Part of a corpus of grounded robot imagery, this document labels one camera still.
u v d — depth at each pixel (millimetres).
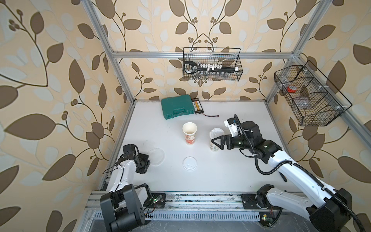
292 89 808
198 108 1153
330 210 369
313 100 735
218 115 1111
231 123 667
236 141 653
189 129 884
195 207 737
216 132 811
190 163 866
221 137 652
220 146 656
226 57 912
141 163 735
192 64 805
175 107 1094
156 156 935
